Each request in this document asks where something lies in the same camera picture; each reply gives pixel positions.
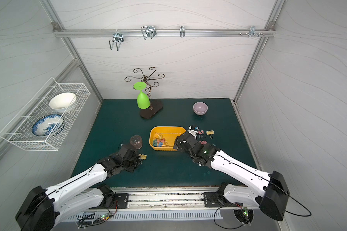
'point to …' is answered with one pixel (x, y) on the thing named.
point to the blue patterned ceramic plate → (47, 124)
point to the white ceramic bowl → (61, 101)
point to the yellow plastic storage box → (163, 138)
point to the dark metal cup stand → (155, 105)
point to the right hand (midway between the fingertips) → (181, 141)
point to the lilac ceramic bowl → (200, 108)
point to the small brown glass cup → (136, 141)
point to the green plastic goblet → (143, 101)
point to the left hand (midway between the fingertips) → (143, 157)
